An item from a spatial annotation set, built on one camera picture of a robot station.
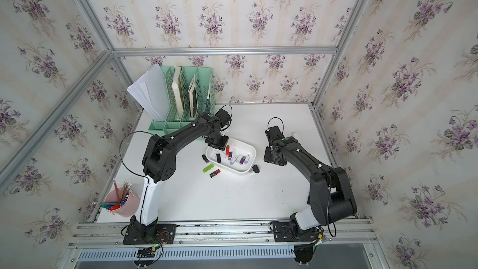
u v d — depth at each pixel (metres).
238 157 0.95
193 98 1.01
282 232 0.73
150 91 0.95
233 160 0.93
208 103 1.18
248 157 0.95
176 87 0.93
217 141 0.82
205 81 1.07
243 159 0.94
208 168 0.92
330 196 0.44
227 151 0.96
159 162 0.55
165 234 0.73
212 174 0.90
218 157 0.95
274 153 0.64
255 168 0.89
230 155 0.96
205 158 0.95
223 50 0.97
